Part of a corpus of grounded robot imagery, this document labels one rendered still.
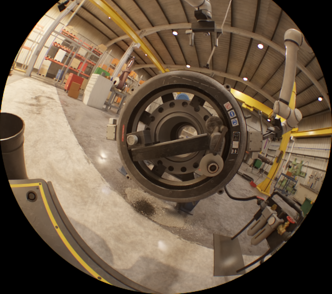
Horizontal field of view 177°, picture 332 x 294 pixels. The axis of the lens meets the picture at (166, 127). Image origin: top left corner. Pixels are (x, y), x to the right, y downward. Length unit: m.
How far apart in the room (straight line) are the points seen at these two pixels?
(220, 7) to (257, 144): 8.06
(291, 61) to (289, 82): 0.15
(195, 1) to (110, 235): 1.29
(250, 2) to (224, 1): 1.60
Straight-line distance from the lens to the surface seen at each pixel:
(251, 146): 0.60
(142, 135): 0.48
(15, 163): 0.71
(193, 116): 0.62
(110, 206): 0.82
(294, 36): 0.97
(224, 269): 0.96
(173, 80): 0.57
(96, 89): 4.17
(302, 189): 6.81
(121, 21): 8.85
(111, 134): 0.74
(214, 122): 0.54
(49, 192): 0.44
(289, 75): 0.86
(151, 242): 0.76
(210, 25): 0.64
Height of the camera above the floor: 0.66
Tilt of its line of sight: 4 degrees down
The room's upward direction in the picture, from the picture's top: 25 degrees clockwise
